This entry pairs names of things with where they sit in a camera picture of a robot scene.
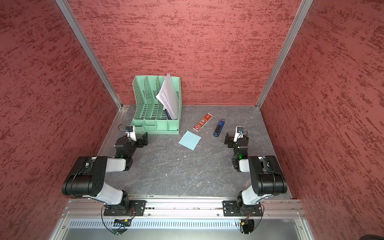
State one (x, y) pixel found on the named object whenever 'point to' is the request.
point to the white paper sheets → (168, 95)
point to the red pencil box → (205, 119)
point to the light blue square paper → (190, 140)
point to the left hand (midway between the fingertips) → (140, 135)
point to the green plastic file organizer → (150, 116)
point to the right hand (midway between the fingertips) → (234, 134)
